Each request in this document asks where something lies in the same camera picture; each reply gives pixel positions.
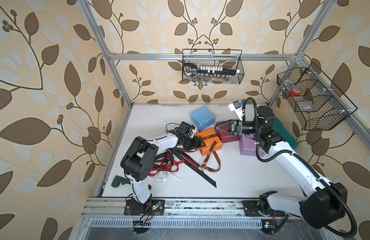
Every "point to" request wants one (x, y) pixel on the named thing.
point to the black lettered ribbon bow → (189, 162)
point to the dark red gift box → (225, 137)
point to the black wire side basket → (319, 105)
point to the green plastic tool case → (280, 130)
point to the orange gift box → (210, 142)
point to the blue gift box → (202, 117)
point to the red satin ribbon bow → (167, 162)
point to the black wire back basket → (220, 66)
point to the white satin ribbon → (161, 176)
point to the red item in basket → (294, 94)
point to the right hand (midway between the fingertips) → (216, 128)
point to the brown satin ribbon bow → (208, 158)
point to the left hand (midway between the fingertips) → (199, 144)
